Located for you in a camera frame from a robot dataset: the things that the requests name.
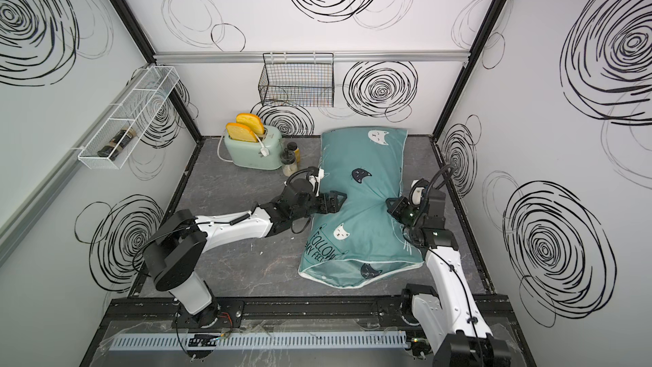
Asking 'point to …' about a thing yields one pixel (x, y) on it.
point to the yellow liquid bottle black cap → (293, 146)
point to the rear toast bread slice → (251, 121)
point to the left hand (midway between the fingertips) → (338, 197)
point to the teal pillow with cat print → (362, 240)
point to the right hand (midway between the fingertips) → (388, 201)
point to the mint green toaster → (247, 154)
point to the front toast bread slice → (239, 132)
